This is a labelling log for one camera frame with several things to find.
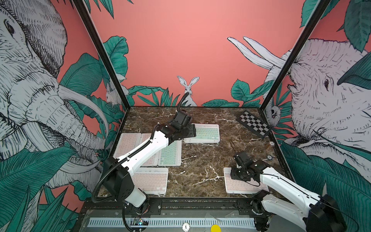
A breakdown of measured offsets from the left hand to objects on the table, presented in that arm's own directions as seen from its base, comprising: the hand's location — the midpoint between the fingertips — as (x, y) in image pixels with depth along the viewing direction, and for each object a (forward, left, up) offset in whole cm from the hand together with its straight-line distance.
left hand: (194, 129), depth 80 cm
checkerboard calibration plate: (+16, -48, -19) cm, 54 cm away
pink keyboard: (-26, -23, -22) cm, 41 cm away
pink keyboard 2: (-8, +26, -22) cm, 35 cm away
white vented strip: (-41, +11, -21) cm, 48 cm away
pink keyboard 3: (-21, +26, -21) cm, 39 cm away
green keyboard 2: (-5, +15, -22) cm, 27 cm away
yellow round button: (-44, -8, -21) cm, 50 cm away
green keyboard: (+10, -10, -19) cm, 24 cm away
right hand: (-19, -22, -19) cm, 34 cm away
